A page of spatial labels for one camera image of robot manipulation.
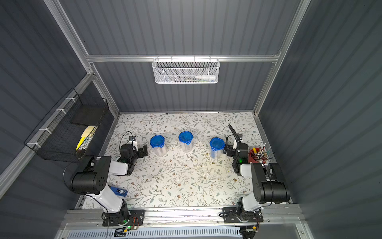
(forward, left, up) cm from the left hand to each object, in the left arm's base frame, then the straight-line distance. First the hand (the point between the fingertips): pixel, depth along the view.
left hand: (140, 145), depth 96 cm
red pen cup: (-15, -69, +13) cm, 72 cm away
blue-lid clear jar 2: (+1, -30, +7) cm, 31 cm away
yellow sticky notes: (-6, +20, +22) cm, 30 cm away
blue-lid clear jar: (-4, -14, +9) cm, 17 cm away
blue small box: (-29, +5, -1) cm, 29 cm away
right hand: (-1, -62, +3) cm, 62 cm away
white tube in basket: (+30, -44, +31) cm, 62 cm away
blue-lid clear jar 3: (-5, -49, +7) cm, 50 cm away
